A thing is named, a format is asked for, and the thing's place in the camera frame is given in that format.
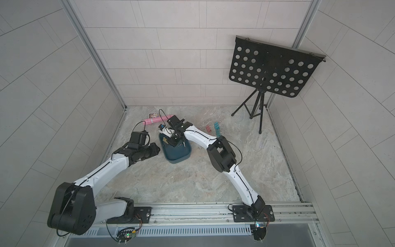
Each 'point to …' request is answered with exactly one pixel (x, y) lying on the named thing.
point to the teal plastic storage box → (179, 154)
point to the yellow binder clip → (165, 140)
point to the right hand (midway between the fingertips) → (170, 140)
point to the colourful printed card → (154, 115)
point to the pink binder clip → (208, 128)
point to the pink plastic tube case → (156, 120)
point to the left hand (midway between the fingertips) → (162, 147)
